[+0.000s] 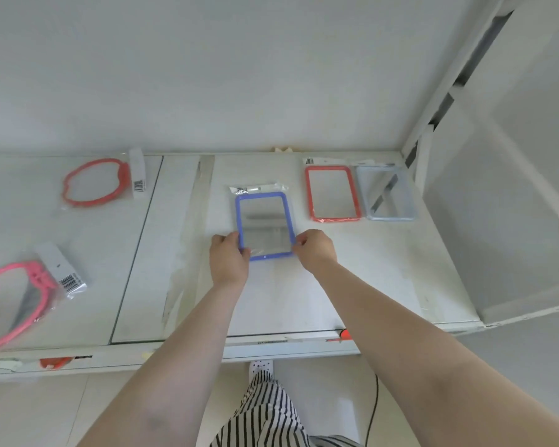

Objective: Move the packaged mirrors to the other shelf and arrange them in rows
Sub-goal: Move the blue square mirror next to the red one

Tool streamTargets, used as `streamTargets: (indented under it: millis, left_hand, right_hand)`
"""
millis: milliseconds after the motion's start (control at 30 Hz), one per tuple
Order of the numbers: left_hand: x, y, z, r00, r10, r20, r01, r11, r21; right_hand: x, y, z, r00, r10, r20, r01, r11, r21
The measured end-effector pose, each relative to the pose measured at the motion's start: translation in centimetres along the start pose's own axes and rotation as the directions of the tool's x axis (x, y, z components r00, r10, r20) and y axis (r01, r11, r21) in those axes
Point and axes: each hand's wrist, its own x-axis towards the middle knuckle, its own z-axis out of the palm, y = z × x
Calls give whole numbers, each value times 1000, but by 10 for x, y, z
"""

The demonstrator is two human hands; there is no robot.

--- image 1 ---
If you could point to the red rectangular mirror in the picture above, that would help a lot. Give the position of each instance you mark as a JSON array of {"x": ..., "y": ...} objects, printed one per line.
[{"x": 333, "y": 193}]

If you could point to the red yellow sticker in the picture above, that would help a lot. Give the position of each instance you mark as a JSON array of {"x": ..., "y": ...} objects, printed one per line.
[{"x": 342, "y": 335}]

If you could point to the clear tape strip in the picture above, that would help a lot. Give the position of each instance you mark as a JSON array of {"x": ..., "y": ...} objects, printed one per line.
[{"x": 191, "y": 237}]

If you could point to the person's left hand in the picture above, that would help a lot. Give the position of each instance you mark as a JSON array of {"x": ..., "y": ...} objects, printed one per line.
[{"x": 228, "y": 265}]

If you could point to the white dotted shoe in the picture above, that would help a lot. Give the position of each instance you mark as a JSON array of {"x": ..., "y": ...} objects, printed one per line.
[{"x": 261, "y": 369}]

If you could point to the person's right hand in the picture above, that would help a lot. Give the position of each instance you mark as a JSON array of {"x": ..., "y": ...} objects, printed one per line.
[{"x": 314, "y": 251}]

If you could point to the black white striped trousers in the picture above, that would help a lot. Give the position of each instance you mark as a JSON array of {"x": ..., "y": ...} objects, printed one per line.
[{"x": 261, "y": 414}]

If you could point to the orange round lid container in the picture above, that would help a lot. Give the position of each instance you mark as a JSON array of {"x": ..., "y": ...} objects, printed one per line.
[{"x": 56, "y": 363}]

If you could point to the person's right forearm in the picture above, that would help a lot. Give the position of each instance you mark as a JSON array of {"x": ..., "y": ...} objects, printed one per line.
[{"x": 424, "y": 367}]

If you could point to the light blue rectangular mirror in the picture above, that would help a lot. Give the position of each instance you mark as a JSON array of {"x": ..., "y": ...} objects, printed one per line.
[{"x": 386, "y": 195}]

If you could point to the person's left forearm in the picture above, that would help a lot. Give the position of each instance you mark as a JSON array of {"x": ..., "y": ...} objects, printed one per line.
[{"x": 177, "y": 377}]

